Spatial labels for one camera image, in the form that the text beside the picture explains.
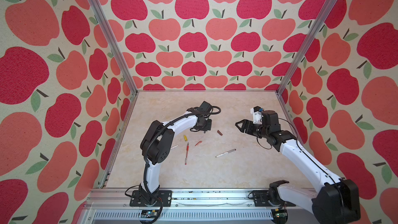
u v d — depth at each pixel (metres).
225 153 0.89
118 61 1.02
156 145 0.51
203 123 0.81
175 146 0.92
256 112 0.75
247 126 0.72
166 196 0.75
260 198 0.73
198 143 0.93
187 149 0.91
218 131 0.98
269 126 0.62
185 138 0.96
